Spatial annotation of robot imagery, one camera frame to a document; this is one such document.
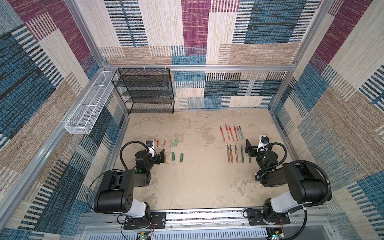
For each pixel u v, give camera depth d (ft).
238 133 3.47
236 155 3.14
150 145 2.63
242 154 3.16
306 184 1.51
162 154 2.79
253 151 2.67
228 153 3.17
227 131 3.53
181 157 3.08
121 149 2.30
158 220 2.40
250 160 3.08
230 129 3.55
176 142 3.34
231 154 3.17
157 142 3.35
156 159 2.50
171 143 3.34
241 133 3.47
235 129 3.55
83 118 3.07
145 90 3.63
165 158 3.09
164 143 3.34
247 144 2.92
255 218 2.39
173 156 3.16
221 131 3.54
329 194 1.40
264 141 2.49
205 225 2.40
